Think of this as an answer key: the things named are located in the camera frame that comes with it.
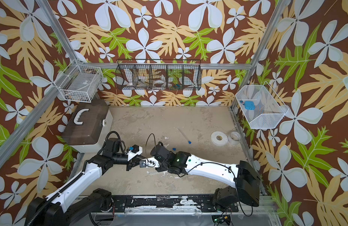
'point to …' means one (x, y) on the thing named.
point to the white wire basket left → (80, 84)
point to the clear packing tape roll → (234, 137)
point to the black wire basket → (159, 74)
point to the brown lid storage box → (88, 126)
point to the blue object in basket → (249, 105)
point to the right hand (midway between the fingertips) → (155, 155)
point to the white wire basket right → (269, 109)
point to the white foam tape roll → (219, 138)
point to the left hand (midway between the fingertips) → (146, 157)
